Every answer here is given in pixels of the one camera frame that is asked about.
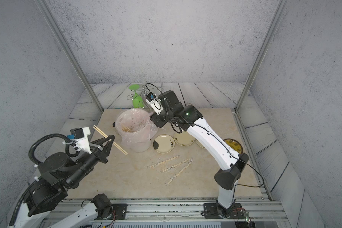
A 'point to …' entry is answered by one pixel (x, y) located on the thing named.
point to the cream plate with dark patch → (164, 143)
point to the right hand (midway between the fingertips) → (155, 114)
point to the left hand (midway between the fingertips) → (116, 137)
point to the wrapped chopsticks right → (179, 171)
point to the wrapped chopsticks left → (162, 161)
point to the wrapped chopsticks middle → (177, 165)
